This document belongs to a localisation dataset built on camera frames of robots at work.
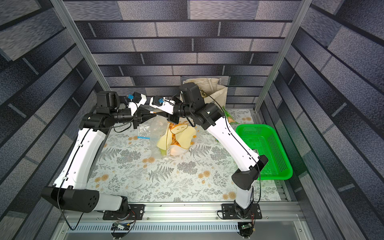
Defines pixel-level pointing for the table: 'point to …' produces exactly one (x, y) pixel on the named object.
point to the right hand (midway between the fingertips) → (157, 106)
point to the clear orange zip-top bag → (158, 123)
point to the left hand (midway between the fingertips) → (154, 112)
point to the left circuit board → (120, 226)
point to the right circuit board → (245, 228)
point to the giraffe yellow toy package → (176, 138)
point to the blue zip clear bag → (144, 132)
